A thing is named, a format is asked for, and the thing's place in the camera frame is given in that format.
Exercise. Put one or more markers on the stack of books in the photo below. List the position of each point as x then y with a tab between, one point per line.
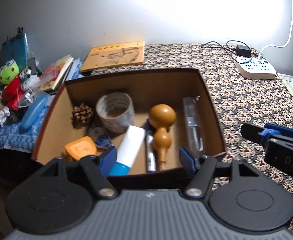
57	73

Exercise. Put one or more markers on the blue clipped folder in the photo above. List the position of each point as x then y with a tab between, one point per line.
15	48

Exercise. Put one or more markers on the green frog plush toy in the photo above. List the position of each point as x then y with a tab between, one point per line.
9	77

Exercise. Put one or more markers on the white panda toy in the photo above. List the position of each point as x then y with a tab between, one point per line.
27	79

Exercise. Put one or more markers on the blue correction tape dispenser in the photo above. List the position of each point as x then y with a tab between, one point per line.
99	136

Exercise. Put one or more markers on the pine cone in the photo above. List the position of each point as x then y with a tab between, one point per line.
82	114

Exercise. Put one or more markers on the black power adapter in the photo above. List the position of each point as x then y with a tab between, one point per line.
243	51

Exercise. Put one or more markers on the white power strip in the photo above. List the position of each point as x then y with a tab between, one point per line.
253	68

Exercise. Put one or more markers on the blue marker pen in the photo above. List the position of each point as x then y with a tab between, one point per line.
150	154

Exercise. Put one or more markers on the orange tape measure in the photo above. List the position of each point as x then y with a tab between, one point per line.
80	148

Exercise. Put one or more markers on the patterned floral table cloth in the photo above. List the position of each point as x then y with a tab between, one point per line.
237	100

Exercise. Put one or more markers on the blue glasses case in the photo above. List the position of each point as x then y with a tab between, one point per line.
33	112

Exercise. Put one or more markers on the white blue cream tube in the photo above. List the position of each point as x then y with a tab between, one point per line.
128	151

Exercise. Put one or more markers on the brown wooden gourd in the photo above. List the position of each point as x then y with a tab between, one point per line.
162	117

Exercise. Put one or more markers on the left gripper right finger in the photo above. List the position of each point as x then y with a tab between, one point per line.
201	171

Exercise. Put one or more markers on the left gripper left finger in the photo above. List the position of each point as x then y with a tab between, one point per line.
96	170

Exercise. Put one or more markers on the clear plastic case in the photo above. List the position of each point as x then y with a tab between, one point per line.
193	127

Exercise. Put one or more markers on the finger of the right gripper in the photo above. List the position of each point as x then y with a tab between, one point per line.
261	135
284	129

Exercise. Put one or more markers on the yellow calligraphy book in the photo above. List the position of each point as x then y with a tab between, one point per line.
114	55

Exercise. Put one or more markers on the blue checkered cloth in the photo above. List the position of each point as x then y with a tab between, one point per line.
12	137

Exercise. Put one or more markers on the brown cardboard box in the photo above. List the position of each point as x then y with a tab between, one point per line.
147	88

